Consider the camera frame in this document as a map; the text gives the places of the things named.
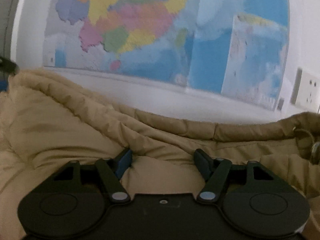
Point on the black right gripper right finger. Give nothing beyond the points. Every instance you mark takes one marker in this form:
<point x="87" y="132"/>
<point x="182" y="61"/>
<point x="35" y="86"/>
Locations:
<point x="251" y="198"/>

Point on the white wall power socket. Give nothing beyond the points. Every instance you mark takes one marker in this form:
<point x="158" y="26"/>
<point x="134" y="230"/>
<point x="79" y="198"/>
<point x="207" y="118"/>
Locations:
<point x="305" y="94"/>

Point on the tan padded jacket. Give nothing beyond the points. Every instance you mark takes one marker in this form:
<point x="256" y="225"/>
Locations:
<point x="47" y="120"/>

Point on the black left gripper tip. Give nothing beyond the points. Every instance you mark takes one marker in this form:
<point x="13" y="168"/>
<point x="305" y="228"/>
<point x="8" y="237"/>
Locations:
<point x="8" y="67"/>

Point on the colourful wall map poster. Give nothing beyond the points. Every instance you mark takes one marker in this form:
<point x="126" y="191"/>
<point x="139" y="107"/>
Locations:
<point x="236" y="48"/>

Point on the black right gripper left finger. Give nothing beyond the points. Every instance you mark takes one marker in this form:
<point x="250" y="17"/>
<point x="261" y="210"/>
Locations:
<point x="72" y="201"/>

